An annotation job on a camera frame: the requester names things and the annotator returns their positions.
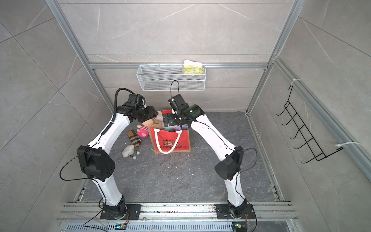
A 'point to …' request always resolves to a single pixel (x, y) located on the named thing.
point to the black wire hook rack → (307, 137)
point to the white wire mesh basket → (159, 78)
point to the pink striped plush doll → (143, 131)
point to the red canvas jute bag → (166, 138)
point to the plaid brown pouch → (134, 138)
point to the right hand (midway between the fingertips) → (173, 119)
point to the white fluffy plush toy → (129, 151)
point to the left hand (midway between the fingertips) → (156, 111)
